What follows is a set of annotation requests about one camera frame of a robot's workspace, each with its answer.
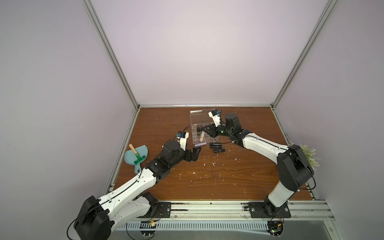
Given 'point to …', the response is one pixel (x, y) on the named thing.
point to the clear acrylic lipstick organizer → (200, 119)
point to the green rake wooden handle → (139, 157)
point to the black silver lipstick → (218, 150)
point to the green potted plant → (309, 153)
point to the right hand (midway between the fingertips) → (204, 124)
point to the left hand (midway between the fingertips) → (196, 146)
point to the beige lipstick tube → (202, 135)
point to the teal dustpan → (130, 157)
